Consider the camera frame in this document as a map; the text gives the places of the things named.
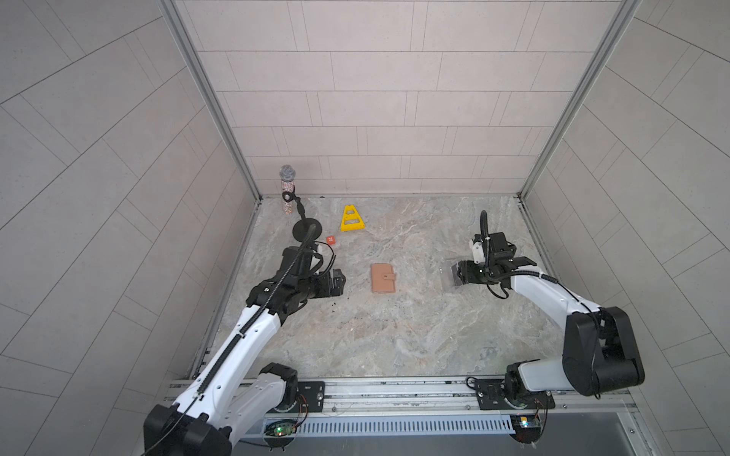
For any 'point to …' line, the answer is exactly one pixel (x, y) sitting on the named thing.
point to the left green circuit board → (280, 427)
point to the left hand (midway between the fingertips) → (339, 276)
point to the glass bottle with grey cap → (287, 175)
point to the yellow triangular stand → (344, 227)
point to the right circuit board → (527, 427)
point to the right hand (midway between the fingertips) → (463, 270)
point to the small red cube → (331, 240)
